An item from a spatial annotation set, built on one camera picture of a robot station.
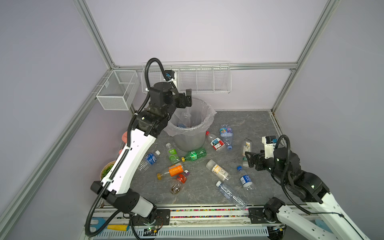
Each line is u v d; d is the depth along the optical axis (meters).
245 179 0.81
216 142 0.98
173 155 0.90
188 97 0.58
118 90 0.98
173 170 0.85
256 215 0.74
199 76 1.01
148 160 0.88
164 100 0.44
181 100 0.57
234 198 0.76
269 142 0.57
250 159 0.62
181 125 0.99
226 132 1.02
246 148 0.93
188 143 0.91
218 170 0.85
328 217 0.41
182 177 0.82
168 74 0.51
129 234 0.70
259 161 0.58
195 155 0.90
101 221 0.73
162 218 0.74
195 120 1.02
